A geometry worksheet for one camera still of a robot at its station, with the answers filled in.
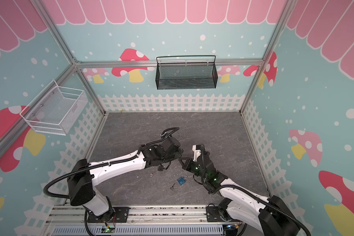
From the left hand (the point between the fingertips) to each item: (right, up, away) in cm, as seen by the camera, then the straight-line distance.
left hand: (180, 154), depth 80 cm
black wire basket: (+1, +48, +14) cm, 50 cm away
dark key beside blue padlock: (-5, -20, +3) cm, 20 cm away
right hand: (-2, -2, -2) cm, 4 cm away
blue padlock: (+1, -16, +5) cm, 17 cm away
